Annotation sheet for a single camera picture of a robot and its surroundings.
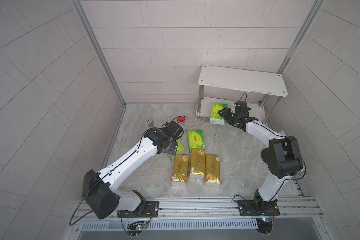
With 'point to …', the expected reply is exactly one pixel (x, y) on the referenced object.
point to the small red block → (179, 118)
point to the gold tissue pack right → (212, 172)
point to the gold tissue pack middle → (197, 163)
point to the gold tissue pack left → (180, 170)
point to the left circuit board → (136, 228)
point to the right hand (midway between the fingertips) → (220, 111)
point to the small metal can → (150, 123)
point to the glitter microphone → (301, 173)
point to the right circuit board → (265, 225)
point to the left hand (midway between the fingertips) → (167, 145)
